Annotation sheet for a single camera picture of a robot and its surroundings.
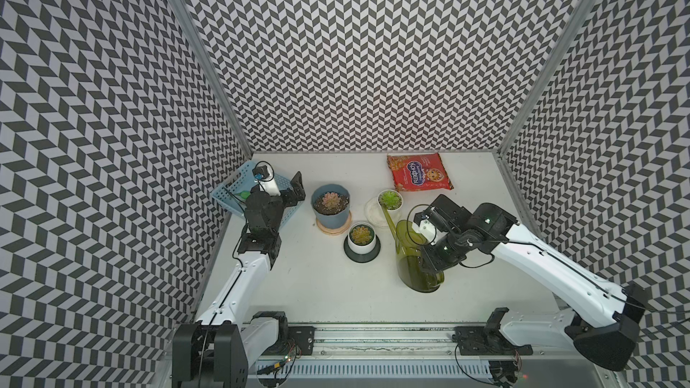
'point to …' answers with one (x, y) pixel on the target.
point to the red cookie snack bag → (419, 171)
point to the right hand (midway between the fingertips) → (429, 271)
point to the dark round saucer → (362, 258)
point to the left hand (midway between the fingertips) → (285, 177)
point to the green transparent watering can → (412, 270)
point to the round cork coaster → (335, 232)
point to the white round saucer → (375, 215)
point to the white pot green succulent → (393, 200)
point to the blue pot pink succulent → (331, 202)
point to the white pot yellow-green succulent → (361, 238)
